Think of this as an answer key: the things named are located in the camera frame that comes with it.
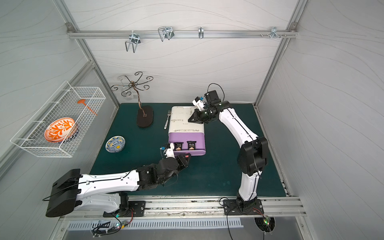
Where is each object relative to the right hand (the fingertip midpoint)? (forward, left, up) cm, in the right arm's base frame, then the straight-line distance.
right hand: (189, 120), depth 82 cm
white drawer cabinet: (-7, +3, 0) cm, 8 cm away
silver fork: (+16, +19, -22) cm, 33 cm away
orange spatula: (+2, +57, +11) cm, 58 cm away
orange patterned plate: (-18, +54, +13) cm, 58 cm away
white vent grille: (-48, +34, -22) cm, 63 cm away
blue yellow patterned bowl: (-6, +49, -19) cm, 53 cm away
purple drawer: (-8, +2, -5) cm, 10 cm away
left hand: (-21, -3, -5) cm, 21 cm away
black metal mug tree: (+17, +36, -21) cm, 45 cm away
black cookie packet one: (-13, +5, -6) cm, 15 cm away
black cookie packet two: (-12, -2, -7) cm, 14 cm away
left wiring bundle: (-50, +39, -23) cm, 68 cm away
